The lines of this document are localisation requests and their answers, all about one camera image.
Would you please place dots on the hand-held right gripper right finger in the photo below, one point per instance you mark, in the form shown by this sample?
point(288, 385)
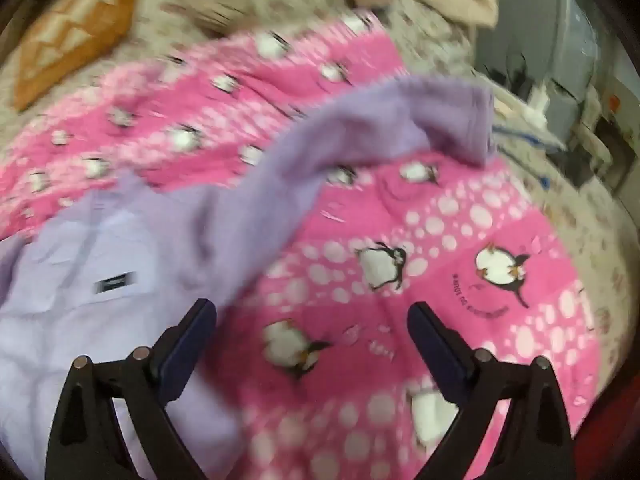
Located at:
point(432, 335)

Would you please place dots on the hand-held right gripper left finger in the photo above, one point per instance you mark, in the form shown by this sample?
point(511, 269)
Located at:
point(192, 332)

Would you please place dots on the lavender garment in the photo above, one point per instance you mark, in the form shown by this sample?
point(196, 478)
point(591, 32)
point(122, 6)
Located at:
point(150, 240)

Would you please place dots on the pink penguin print blanket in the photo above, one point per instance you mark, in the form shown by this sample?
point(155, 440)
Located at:
point(400, 240)

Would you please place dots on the floral bed sheet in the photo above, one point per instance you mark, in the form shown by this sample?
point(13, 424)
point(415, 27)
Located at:
point(565, 210)

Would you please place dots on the grey cabinet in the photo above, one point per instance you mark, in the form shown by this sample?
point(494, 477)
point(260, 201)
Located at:
point(565, 35)

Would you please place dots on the orange patterned cushion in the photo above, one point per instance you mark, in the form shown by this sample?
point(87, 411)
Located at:
point(75, 25)

